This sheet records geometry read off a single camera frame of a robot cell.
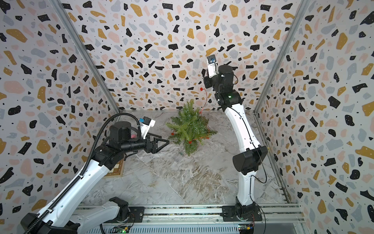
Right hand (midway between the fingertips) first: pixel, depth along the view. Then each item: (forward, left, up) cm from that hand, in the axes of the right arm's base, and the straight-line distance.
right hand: (209, 68), depth 73 cm
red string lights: (-12, +4, -19) cm, 23 cm away
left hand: (-31, +20, -18) cm, 41 cm away
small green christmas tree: (-22, +9, -21) cm, 32 cm away
